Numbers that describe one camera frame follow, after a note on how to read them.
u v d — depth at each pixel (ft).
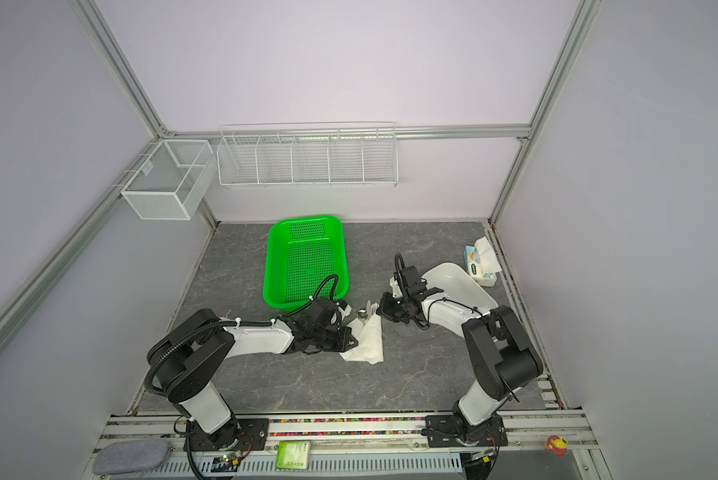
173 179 3.17
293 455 2.28
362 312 3.08
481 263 3.27
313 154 3.55
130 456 2.28
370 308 3.16
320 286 2.42
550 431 2.48
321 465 2.32
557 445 2.21
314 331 2.38
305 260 3.55
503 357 1.51
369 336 2.93
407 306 2.33
